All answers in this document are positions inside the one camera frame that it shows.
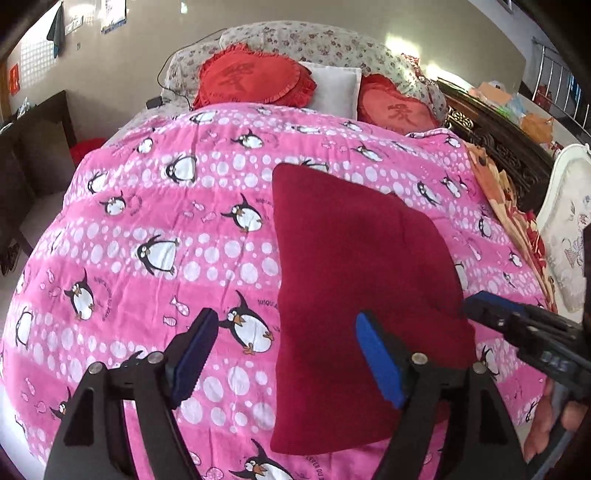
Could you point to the white square pillow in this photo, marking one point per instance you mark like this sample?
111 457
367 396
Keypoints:
337 91

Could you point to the pink penguin blanket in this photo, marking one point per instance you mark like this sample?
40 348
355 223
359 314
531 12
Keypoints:
177 216

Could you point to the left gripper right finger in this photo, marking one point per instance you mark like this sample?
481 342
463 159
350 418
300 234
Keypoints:
480 439

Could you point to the metal stair railing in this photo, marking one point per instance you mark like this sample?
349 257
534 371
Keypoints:
558 92

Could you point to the white ornate chair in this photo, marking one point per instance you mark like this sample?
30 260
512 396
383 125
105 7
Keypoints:
564 215

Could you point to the floral long pillow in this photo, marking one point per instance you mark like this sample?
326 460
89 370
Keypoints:
309 42

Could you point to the dark red garment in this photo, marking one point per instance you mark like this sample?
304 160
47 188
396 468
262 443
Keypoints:
344 249

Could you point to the red heart pillow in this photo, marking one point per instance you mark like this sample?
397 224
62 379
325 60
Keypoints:
380 103
242 75

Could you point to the red heart pillow left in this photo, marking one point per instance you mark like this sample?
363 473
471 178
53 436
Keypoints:
242 75

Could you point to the dark wooden nightstand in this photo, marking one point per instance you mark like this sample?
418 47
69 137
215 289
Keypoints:
35 162

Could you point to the red heart pillow right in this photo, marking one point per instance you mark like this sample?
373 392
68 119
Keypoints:
380 103

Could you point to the dark wooden carved headboard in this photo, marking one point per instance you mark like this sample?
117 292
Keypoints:
526 163

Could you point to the person's right hand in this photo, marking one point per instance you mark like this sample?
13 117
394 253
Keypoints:
539 436

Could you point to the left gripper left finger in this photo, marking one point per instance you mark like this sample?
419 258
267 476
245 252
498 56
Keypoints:
92 441

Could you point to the orange patterned blanket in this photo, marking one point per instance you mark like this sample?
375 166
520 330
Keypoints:
521 227

